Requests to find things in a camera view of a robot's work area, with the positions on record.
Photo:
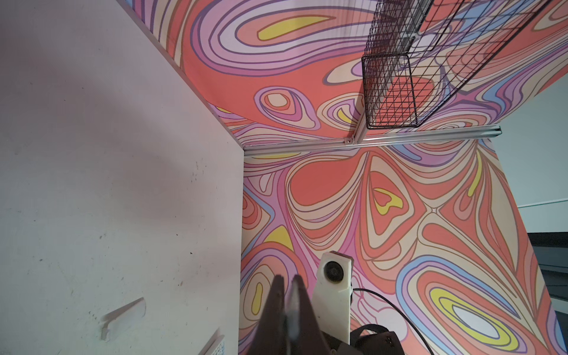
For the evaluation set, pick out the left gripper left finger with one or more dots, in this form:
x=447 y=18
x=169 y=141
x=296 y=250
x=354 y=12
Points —
x=270 y=335

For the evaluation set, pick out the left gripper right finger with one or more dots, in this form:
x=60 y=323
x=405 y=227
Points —
x=305 y=334

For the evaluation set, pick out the white battery cover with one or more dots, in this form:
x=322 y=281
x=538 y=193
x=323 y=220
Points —
x=121 y=320

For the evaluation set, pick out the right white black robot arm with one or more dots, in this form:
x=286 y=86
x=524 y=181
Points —
x=376 y=339

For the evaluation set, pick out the small white remote control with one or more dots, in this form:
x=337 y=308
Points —
x=215 y=346

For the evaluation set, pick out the back black wire basket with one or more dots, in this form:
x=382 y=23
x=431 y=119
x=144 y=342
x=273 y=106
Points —
x=419 y=54

